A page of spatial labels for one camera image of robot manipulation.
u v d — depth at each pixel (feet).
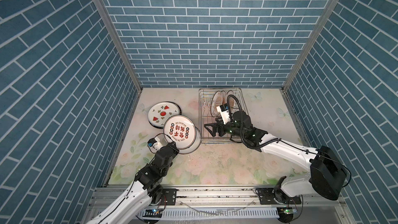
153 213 2.37
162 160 1.93
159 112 3.37
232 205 2.37
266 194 2.43
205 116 3.45
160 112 3.39
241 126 1.94
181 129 2.86
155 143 2.34
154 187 1.90
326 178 1.40
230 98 1.95
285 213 2.35
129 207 1.67
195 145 2.92
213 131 2.28
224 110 2.27
